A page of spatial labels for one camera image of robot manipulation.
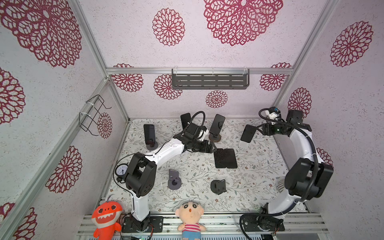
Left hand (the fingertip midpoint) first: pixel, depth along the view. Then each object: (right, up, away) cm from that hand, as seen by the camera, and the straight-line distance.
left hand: (210, 151), depth 86 cm
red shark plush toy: (-51, -28, -18) cm, 61 cm away
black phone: (+7, -6, +10) cm, 14 cm away
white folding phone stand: (+26, +2, +18) cm, 31 cm away
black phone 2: (-15, +20, +11) cm, 27 cm away
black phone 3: (+6, +16, +14) cm, 22 cm away
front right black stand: (+4, -19, -5) cm, 20 cm away
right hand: (+31, +16, 0) cm, 35 cm away
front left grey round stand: (-20, -18, -1) cm, 27 cm away
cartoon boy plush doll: (-11, -27, -17) cm, 34 cm away
